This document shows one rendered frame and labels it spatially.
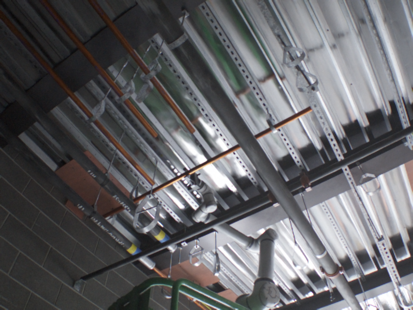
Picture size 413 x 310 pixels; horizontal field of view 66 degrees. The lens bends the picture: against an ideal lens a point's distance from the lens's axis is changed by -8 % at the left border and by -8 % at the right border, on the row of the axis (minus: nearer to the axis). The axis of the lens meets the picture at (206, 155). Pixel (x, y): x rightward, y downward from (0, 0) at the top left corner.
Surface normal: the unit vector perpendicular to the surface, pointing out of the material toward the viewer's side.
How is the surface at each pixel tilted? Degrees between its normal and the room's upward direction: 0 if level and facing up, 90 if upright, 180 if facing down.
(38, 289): 90
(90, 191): 180
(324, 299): 90
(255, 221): 180
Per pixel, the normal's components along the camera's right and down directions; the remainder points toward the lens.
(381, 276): -0.54, -0.69
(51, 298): 0.84, -0.44
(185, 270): 0.00, 0.57
